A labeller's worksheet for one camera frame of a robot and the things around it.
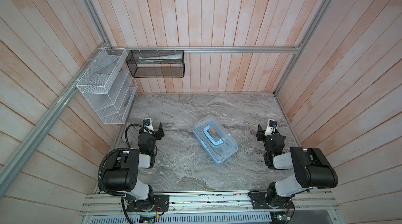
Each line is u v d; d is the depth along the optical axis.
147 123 0.77
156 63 1.04
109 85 0.68
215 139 0.82
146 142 0.69
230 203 0.75
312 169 0.46
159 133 0.82
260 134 0.82
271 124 0.77
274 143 0.69
